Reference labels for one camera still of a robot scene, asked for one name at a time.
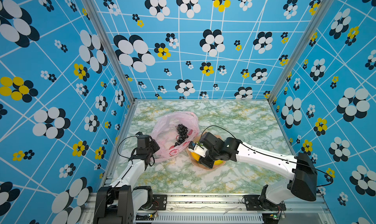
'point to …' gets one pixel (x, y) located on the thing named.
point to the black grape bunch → (183, 134)
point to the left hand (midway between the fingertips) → (156, 142)
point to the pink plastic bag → (173, 131)
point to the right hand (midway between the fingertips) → (202, 158)
